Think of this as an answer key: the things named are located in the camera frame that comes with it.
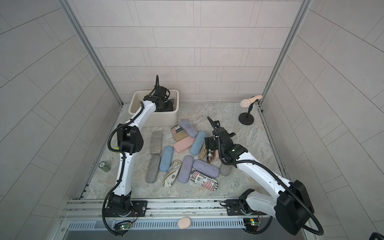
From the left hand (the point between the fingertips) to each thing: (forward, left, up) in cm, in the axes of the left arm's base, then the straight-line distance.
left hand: (172, 105), depth 104 cm
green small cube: (-42, +16, +18) cm, 49 cm away
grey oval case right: (-43, -34, -6) cm, 55 cm away
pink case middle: (-26, -9, -7) cm, 29 cm away
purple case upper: (-17, -13, -3) cm, 21 cm away
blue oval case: (-37, 0, -6) cm, 38 cm away
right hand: (-28, -26, +4) cm, 39 cm away
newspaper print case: (-7, -1, +9) cm, 11 cm away
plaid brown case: (-35, -25, -4) cm, 43 cm away
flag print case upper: (-16, -4, -6) cm, 17 cm away
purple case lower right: (-41, -23, -7) cm, 48 cm away
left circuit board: (-67, +14, -6) cm, 69 cm away
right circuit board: (-67, -43, -9) cm, 80 cm away
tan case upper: (-20, -7, -6) cm, 22 cm away
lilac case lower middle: (-42, -12, -6) cm, 44 cm away
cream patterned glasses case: (-45, -5, -6) cm, 46 cm away
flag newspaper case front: (-47, -19, -7) cm, 51 cm away
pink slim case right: (-35, -29, -3) cm, 46 cm away
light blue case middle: (-27, -19, -4) cm, 33 cm away
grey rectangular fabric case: (-26, +8, -6) cm, 28 cm away
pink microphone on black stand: (-6, -53, -6) cm, 54 cm away
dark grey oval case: (-45, +6, -6) cm, 46 cm away
